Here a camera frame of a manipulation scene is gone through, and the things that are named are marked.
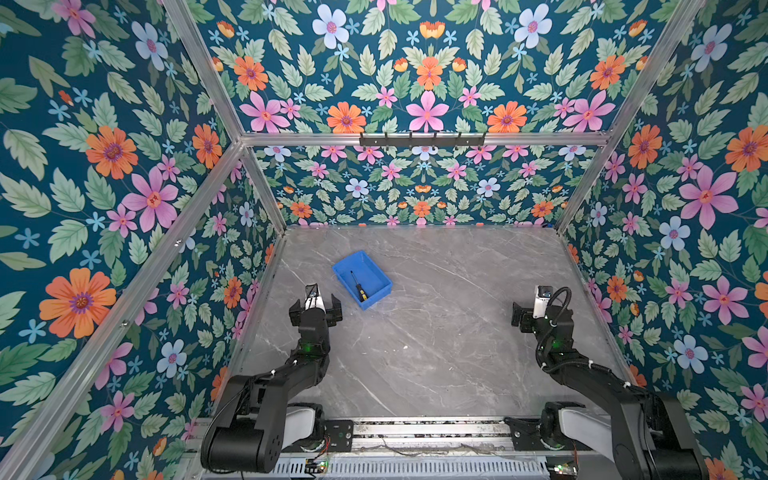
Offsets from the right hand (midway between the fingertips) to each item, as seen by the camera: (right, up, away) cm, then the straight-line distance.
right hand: (531, 302), depth 89 cm
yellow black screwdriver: (-53, +1, +9) cm, 54 cm away
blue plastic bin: (-49, +5, +15) cm, 51 cm away
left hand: (-64, +4, -3) cm, 65 cm away
